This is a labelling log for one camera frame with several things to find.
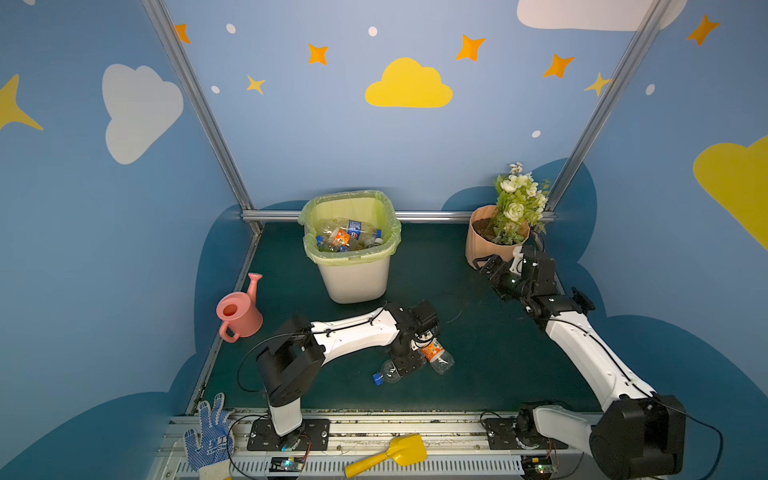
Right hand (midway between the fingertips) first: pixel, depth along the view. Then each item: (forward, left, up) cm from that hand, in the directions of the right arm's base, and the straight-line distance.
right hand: (484, 264), depth 83 cm
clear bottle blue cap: (+13, +31, -4) cm, 34 cm away
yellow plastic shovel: (-43, +21, -20) cm, 52 cm away
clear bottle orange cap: (+7, +42, 0) cm, 42 cm away
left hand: (-22, +21, -17) cm, 34 cm away
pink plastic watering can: (-14, +69, -9) cm, 71 cm away
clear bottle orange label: (-20, +11, -20) cm, 31 cm away
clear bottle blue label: (-26, +26, -17) cm, 40 cm away
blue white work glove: (-43, +68, -19) cm, 83 cm away
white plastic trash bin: (-1, +37, -9) cm, 39 cm away
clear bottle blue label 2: (+13, +39, -1) cm, 41 cm away
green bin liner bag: (+19, +34, +3) cm, 39 cm away
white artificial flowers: (+17, -11, +9) cm, 22 cm away
